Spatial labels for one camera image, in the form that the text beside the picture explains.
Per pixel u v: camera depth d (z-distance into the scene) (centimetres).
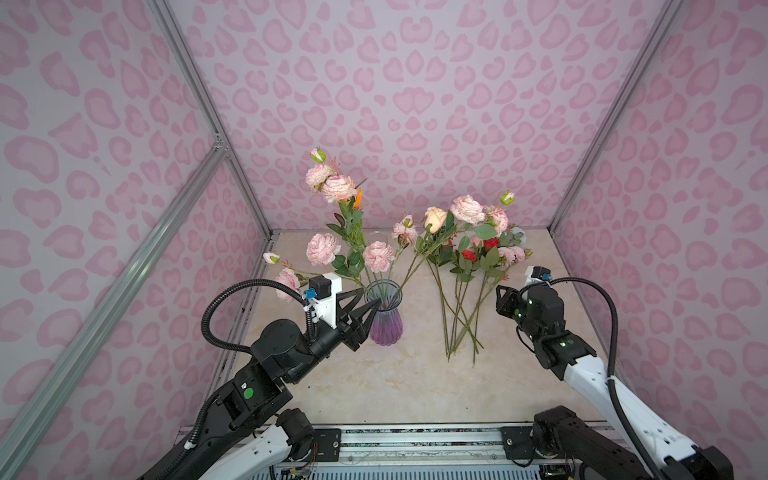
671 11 69
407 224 71
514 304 70
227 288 40
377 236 93
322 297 49
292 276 62
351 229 64
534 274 70
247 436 46
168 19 69
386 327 82
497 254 103
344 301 58
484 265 104
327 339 52
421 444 75
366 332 55
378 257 70
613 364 51
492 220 70
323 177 65
